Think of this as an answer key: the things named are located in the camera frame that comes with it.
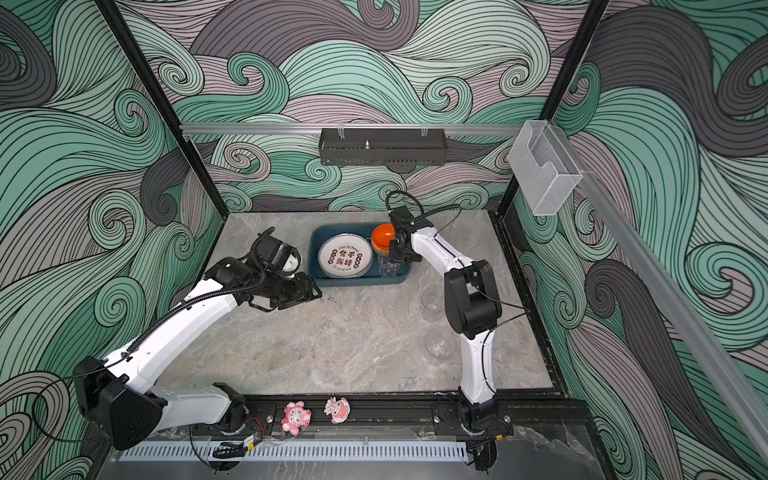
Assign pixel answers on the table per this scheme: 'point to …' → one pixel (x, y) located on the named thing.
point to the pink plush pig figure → (294, 416)
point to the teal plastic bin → (318, 233)
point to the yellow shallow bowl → (384, 251)
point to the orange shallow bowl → (382, 234)
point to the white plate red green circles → (345, 255)
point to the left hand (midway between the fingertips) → (316, 294)
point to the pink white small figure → (338, 409)
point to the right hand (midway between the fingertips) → (401, 256)
